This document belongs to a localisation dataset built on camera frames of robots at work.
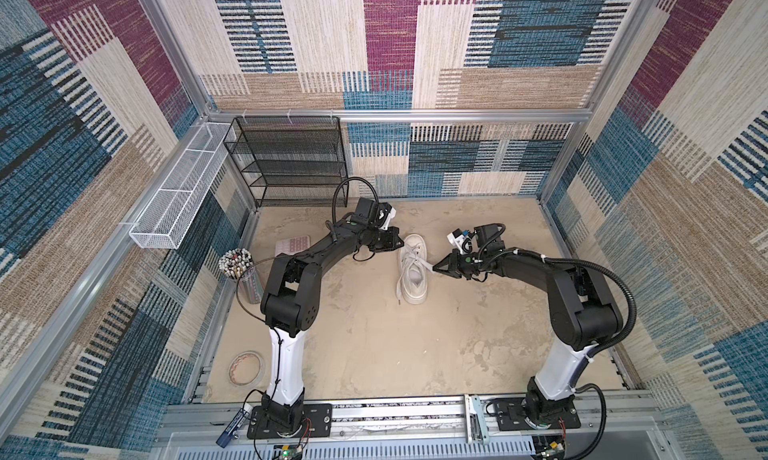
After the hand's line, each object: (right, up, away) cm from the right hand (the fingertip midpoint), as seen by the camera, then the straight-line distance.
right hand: (435, 270), depth 91 cm
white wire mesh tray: (-82, +14, 0) cm, 83 cm away
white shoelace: (-7, +4, +3) cm, 9 cm away
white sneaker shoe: (-7, +1, 0) cm, 7 cm away
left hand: (-9, +9, +3) cm, 13 cm away
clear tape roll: (-52, -25, -11) cm, 59 cm away
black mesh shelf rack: (-46, +38, +19) cm, 62 cm away
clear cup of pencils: (-54, +3, -10) cm, 55 cm away
